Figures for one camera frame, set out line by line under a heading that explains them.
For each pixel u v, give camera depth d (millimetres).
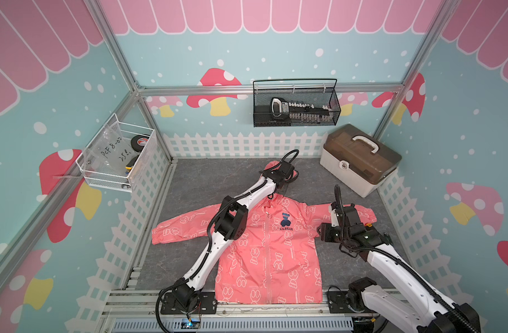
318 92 909
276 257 851
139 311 739
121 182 657
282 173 847
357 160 945
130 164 651
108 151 669
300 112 878
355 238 585
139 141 804
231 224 662
